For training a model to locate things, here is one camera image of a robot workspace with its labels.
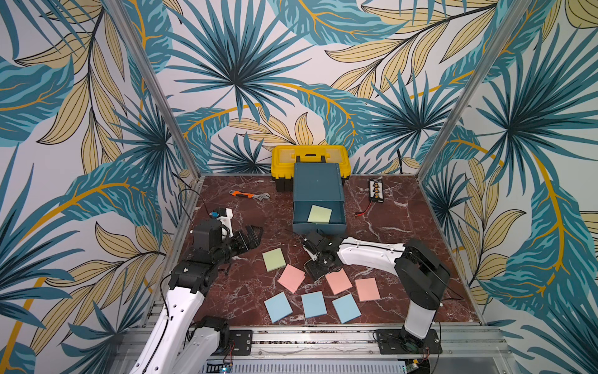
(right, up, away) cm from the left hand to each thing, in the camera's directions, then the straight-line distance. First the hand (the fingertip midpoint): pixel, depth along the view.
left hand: (253, 237), depth 73 cm
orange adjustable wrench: (-4, +13, +36) cm, 39 cm away
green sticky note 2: (+22, +6, +12) cm, 26 cm away
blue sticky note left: (+7, -25, +7) cm, 27 cm away
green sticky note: (+4, -12, +17) cm, 21 cm away
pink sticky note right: (+39, -21, +12) cm, 46 cm away
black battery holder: (+52, +16, +40) cm, 67 cm away
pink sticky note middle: (+29, -18, +11) cm, 36 cm away
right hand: (+21, -15, +16) cm, 30 cm away
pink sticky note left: (+11, -18, +14) cm, 25 cm away
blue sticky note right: (+31, -26, +7) cm, 41 cm away
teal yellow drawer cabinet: (+21, +12, +8) cm, 26 cm away
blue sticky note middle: (+20, -25, +8) cm, 33 cm away
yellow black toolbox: (+7, +30, +30) cm, 43 cm away
